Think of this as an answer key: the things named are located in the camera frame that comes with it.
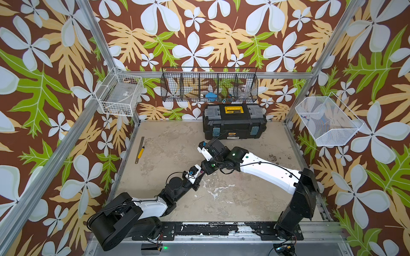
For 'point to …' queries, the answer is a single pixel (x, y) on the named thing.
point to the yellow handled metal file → (141, 150)
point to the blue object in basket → (211, 96)
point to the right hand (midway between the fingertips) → (200, 166)
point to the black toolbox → (234, 121)
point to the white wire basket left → (120, 94)
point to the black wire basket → (209, 84)
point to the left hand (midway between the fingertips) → (202, 167)
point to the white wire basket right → (330, 121)
